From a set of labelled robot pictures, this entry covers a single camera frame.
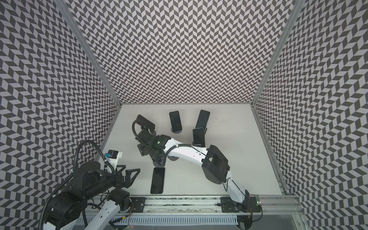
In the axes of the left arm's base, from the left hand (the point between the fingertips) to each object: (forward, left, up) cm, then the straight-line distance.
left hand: (132, 171), depth 64 cm
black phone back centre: (+37, -16, -11) cm, 42 cm away
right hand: (+17, -3, -9) cm, 19 cm away
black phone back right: (+35, -34, -7) cm, 50 cm away
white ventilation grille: (-17, -13, -21) cm, 30 cm away
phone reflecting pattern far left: (+37, +5, -11) cm, 39 cm away
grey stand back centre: (+32, -17, -16) cm, 39 cm away
